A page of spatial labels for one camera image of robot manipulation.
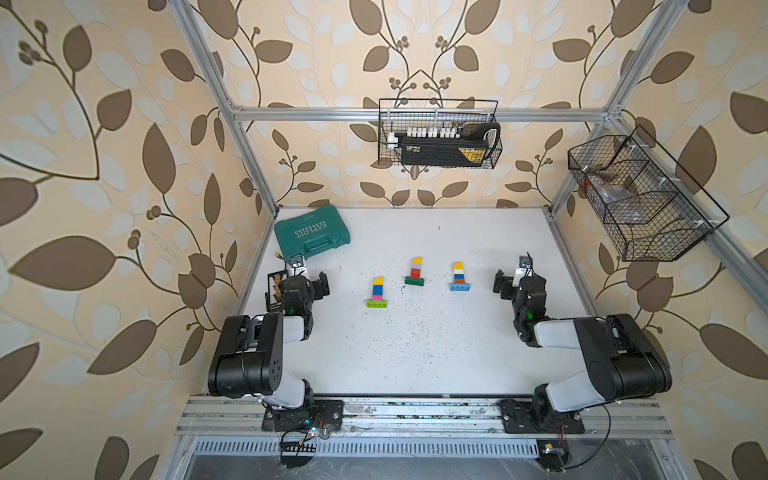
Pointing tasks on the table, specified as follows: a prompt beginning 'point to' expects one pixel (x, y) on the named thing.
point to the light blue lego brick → (460, 287)
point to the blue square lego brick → (459, 276)
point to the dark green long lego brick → (414, 281)
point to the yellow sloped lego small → (417, 261)
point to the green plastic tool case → (313, 232)
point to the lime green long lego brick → (377, 304)
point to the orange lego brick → (415, 271)
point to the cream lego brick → (458, 271)
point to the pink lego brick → (377, 298)
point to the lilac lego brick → (416, 266)
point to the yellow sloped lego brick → (459, 266)
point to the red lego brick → (415, 276)
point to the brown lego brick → (460, 281)
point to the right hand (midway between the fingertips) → (517, 273)
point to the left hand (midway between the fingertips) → (308, 272)
